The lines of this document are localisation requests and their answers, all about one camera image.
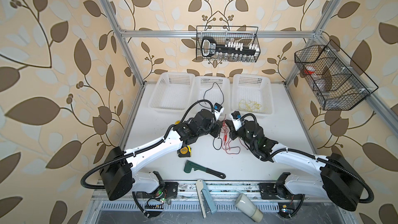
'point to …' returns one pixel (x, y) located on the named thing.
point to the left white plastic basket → (173, 92)
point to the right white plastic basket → (251, 93)
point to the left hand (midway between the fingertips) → (224, 122)
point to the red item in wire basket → (308, 72)
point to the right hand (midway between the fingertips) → (227, 122)
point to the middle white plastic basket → (215, 89)
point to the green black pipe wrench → (189, 165)
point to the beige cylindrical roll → (243, 204)
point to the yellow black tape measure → (185, 152)
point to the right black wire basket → (336, 81)
